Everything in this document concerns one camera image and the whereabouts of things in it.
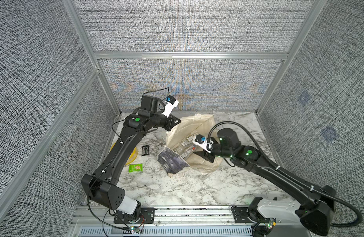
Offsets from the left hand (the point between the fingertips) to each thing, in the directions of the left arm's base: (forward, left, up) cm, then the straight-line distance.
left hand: (181, 118), depth 71 cm
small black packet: (+2, +23, -31) cm, 39 cm away
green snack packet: (-10, +29, -31) cm, 44 cm away
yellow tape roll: (-4, +30, -31) cm, 43 cm away
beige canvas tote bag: (+9, -14, -16) cm, 23 cm away
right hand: (-9, -7, -7) cm, 14 cm away
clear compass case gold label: (0, +1, -29) cm, 29 cm away
